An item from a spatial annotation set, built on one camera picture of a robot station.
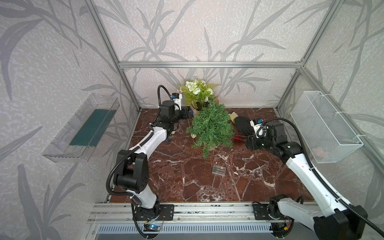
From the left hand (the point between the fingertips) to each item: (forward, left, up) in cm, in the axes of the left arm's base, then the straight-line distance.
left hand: (190, 107), depth 86 cm
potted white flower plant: (+8, -5, +2) cm, 10 cm away
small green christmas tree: (-17, -12, +3) cm, 21 cm away
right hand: (-17, -32, -5) cm, 36 cm away
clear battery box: (-28, -18, -25) cm, 41 cm away
